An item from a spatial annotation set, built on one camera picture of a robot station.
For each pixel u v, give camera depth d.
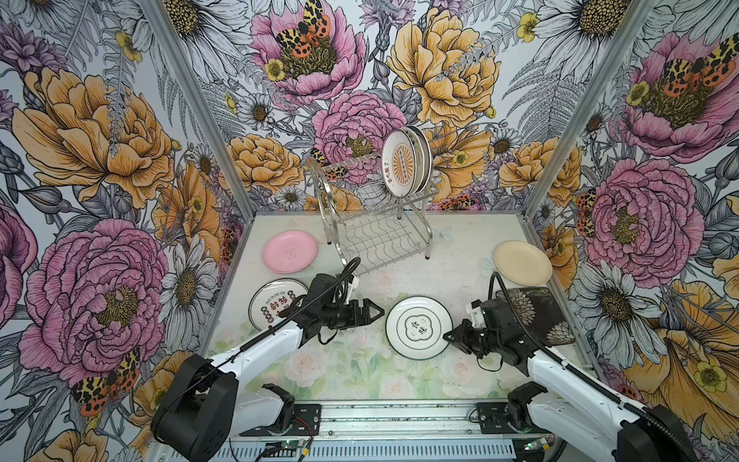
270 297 0.97
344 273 0.69
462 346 0.74
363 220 1.12
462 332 0.75
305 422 0.73
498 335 0.66
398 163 0.87
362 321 0.72
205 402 0.41
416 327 0.87
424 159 0.78
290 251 1.09
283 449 0.72
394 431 0.74
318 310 0.66
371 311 0.75
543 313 0.94
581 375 0.50
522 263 1.10
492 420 0.74
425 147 0.78
